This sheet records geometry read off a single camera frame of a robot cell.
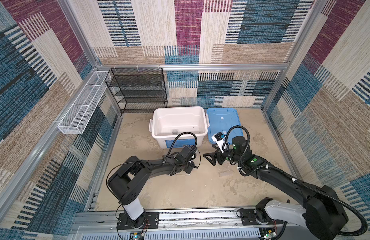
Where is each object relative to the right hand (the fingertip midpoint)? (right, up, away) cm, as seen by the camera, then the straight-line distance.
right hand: (209, 152), depth 80 cm
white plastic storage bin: (-25, +15, +28) cm, 41 cm away
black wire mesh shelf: (-46, +39, +30) cm, 67 cm away
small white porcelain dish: (-20, +9, +25) cm, 33 cm away
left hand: (-10, -8, +12) cm, 17 cm away
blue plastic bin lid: (+13, +18, +32) cm, 38 cm away
